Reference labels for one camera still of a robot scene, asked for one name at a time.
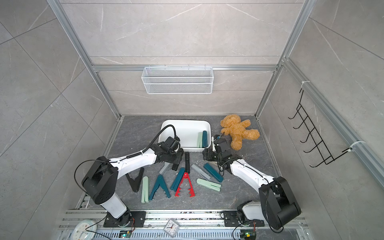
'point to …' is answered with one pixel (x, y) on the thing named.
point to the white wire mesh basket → (178, 80)
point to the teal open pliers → (160, 181)
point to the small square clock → (171, 228)
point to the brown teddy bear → (233, 125)
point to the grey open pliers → (166, 165)
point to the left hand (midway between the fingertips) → (182, 156)
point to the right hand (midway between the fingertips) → (209, 152)
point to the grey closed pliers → (204, 174)
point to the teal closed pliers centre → (177, 180)
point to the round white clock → (84, 230)
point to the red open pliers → (186, 175)
